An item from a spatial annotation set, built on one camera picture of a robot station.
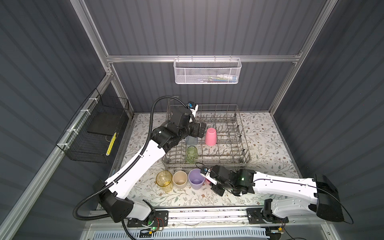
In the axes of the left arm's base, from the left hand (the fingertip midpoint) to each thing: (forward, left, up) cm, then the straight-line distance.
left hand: (197, 122), depth 71 cm
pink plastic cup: (+6, -9, -22) cm, 25 cm away
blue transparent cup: (+10, +3, -29) cm, 30 cm away
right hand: (-21, -6, -24) cm, 33 cm away
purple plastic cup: (-16, +2, -31) cm, 35 cm away
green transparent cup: (-3, +3, -26) cm, 26 cm away
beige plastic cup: (-16, +11, -31) cm, 36 cm away
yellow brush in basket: (-6, +41, -6) cm, 42 cm away
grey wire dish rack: (+7, -19, -33) cm, 39 cm away
